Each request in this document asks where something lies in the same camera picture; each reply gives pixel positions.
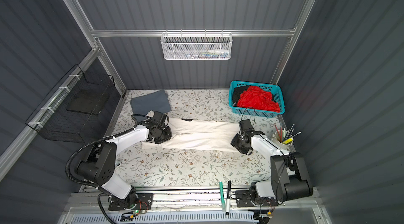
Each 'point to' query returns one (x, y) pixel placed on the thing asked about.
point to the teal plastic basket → (277, 96)
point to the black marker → (228, 199)
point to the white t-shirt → (197, 134)
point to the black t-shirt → (236, 93)
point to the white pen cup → (283, 138)
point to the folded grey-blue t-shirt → (157, 101)
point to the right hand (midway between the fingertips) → (236, 145)
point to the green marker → (222, 197)
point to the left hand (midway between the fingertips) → (171, 136)
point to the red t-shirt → (253, 97)
